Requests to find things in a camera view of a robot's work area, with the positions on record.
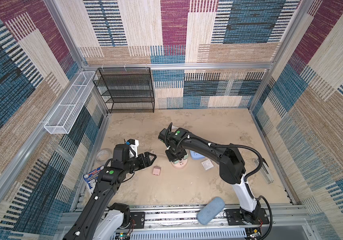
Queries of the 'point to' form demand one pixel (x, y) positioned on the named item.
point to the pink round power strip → (181, 164)
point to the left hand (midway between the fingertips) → (151, 156)
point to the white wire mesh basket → (62, 119)
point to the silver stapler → (265, 171)
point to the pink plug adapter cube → (156, 170)
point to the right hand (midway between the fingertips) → (176, 160)
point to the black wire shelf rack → (126, 90)
